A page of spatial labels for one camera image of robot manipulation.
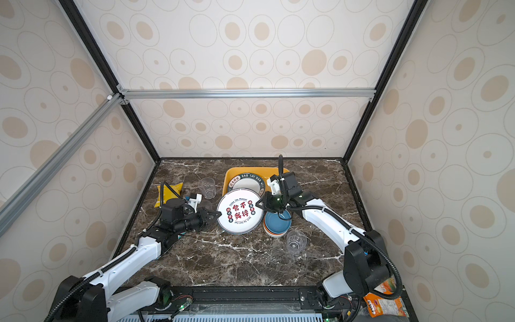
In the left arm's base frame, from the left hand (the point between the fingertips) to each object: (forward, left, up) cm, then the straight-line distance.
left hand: (225, 213), depth 77 cm
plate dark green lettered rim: (+27, -6, -15) cm, 32 cm away
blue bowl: (+1, -20, -11) cm, 23 cm away
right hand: (+5, -12, -1) cm, 13 cm away
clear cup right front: (-5, -29, -17) cm, 34 cm away
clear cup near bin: (+24, +14, -15) cm, 31 cm away
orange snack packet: (-29, -55, -13) cm, 63 cm away
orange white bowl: (-4, -18, -11) cm, 22 cm away
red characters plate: (0, -6, -3) cm, 6 cm away
